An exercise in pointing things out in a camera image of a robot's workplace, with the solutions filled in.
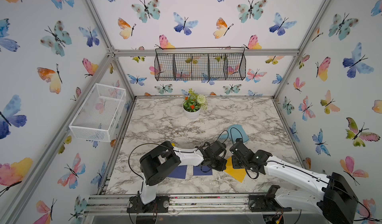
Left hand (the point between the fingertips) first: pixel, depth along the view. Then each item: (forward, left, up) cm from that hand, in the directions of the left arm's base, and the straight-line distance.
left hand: (228, 167), depth 85 cm
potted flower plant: (+36, +19, +15) cm, 43 cm away
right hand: (+3, -4, +5) cm, 7 cm away
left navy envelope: (-1, +27, -2) cm, 27 cm away
